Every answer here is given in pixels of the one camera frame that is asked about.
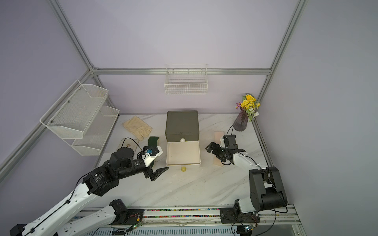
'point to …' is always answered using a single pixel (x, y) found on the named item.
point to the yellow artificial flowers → (249, 103)
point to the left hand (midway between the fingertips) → (161, 160)
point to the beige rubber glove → (138, 127)
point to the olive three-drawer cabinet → (182, 125)
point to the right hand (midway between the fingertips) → (211, 152)
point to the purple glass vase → (240, 123)
